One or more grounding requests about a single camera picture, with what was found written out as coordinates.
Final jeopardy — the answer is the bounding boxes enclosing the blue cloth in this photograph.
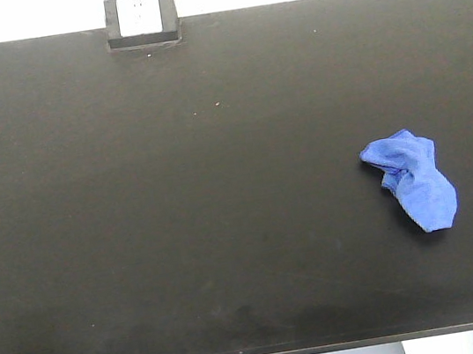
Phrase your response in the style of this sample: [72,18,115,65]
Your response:
[355,122,463,242]

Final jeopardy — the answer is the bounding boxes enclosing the black and white socket box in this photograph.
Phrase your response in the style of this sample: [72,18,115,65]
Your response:
[100,0,188,53]

